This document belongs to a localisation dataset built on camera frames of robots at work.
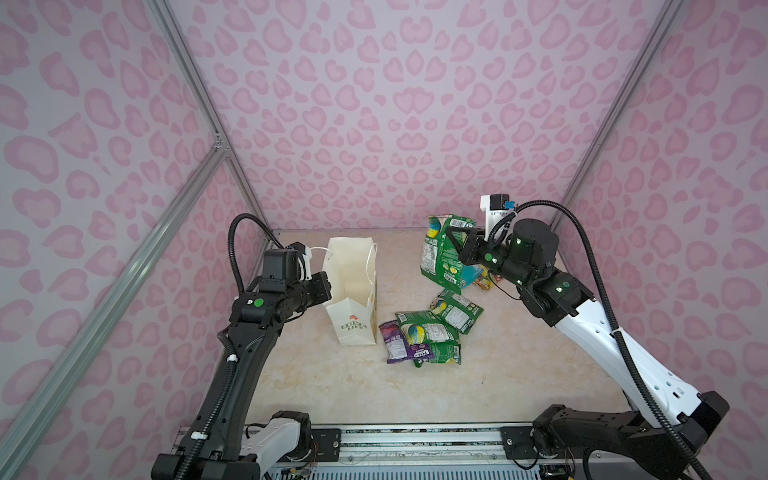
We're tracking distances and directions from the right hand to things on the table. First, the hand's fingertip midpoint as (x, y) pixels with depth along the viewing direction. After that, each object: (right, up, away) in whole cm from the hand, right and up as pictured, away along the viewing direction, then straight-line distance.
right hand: (449, 228), depth 64 cm
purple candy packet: (-11, -32, +22) cm, 41 cm away
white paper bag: (-23, -8, +11) cm, 26 cm away
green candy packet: (+8, -23, +30) cm, 39 cm away
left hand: (-27, -12, +10) cm, 31 cm away
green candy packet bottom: (-3, -27, +23) cm, 36 cm away
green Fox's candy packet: (-1, -7, +2) cm, 8 cm away
